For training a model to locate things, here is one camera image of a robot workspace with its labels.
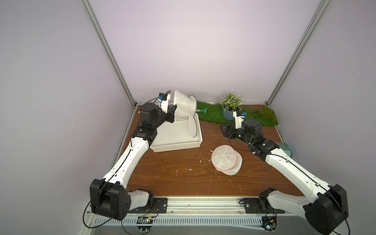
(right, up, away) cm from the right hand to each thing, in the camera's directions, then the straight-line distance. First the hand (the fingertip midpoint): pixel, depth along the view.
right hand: (224, 123), depth 77 cm
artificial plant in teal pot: (+9, +14, +21) cm, 27 cm away
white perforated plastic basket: (-30, -10, +26) cm, 40 cm away
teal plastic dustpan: (+44, -17, +16) cm, 50 cm away
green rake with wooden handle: (-8, +8, +34) cm, 36 cm away
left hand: (-25, +10, -2) cm, 27 cm away
